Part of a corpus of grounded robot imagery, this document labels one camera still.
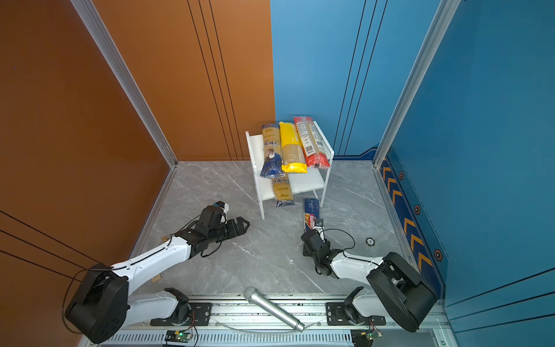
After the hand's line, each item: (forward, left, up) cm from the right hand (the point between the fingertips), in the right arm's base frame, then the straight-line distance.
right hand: (310, 241), depth 91 cm
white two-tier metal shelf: (+22, -3, +16) cm, 27 cm away
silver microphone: (-22, +21, +4) cm, 31 cm away
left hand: (+3, +27, +9) cm, 29 cm away
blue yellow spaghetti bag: (+12, +11, +20) cm, 26 cm away
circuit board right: (-33, -16, -1) cm, 37 cm away
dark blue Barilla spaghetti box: (+15, -2, +4) cm, 16 cm away
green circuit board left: (-33, +45, 0) cm, 56 cm away
